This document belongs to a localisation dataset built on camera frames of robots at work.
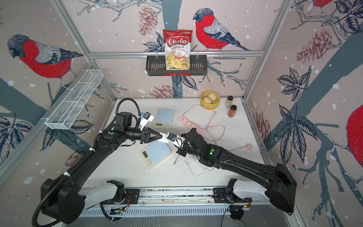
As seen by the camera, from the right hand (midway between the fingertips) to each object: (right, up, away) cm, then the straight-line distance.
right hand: (173, 138), depth 73 cm
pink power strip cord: (+48, -9, +17) cm, 52 cm away
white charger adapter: (-4, +1, -4) cm, 6 cm away
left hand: (-6, +2, -4) cm, 7 cm away
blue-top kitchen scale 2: (-10, +8, +32) cm, 34 cm away
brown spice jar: (+41, +14, +29) cm, 53 cm away
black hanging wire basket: (-14, +45, +21) cm, 52 cm away
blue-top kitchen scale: (-13, -13, +14) cm, 23 cm away
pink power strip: (+10, +4, +27) cm, 29 cm away
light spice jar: (+41, +21, +35) cm, 58 cm away
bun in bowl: (+24, +23, +38) cm, 51 cm away
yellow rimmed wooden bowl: (+30, +19, +38) cm, 52 cm away
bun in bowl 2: (+29, +26, +41) cm, 57 cm away
